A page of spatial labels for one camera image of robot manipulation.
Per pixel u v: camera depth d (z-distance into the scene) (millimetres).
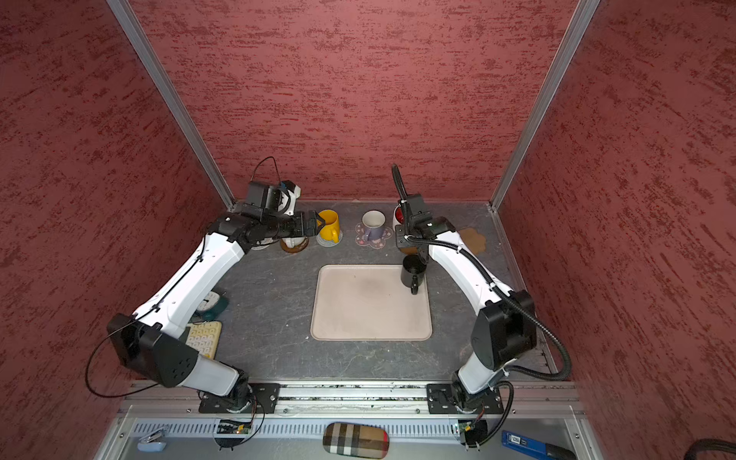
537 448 646
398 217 851
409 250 995
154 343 393
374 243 1065
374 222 1095
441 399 741
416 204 642
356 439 660
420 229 592
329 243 1065
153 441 668
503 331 442
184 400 755
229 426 730
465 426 713
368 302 940
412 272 962
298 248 1041
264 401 740
